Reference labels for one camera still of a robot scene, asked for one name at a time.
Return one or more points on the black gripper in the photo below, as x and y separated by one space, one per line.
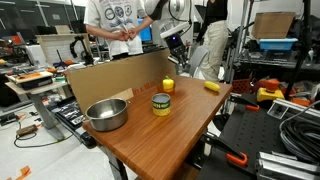
175 43

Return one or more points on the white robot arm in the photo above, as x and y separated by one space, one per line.
170 13

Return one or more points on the person's right forearm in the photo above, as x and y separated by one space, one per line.
101 31

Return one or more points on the person's left forearm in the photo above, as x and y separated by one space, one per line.
145 24

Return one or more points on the person's left hand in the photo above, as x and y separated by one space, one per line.
133 33

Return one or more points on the person's right hand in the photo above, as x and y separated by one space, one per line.
123 35

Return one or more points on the grey chair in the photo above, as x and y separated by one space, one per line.
199 61

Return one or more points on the yellow bell pepper toy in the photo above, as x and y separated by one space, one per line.
168 83

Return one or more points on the person in black shirt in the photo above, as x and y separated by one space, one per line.
215 36

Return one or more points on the yellow corn cob toy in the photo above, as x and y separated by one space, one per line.
212 86

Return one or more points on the green and yellow tin can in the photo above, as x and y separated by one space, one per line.
161 104

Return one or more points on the orange plastic crate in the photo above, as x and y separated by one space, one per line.
241 86

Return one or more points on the brown cardboard panel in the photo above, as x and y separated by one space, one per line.
113 76

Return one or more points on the person in white printed t-shirt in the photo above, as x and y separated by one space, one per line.
115 20

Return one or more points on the stainless steel pot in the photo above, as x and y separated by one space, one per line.
107 115

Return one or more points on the yellow emergency stop button box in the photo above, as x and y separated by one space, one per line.
269 91

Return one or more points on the large cardboard box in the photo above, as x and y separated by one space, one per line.
272 25

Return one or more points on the blue plastic bin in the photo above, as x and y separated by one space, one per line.
277 44

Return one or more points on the black articulated stand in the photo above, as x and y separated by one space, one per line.
81 48

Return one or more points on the black control box with labels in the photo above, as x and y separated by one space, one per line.
68 115

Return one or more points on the white tray scale device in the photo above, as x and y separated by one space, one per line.
30 80

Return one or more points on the stacked aluminium extrusions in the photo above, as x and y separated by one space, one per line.
286 166

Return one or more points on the orange tape piece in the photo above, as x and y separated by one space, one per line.
23 172

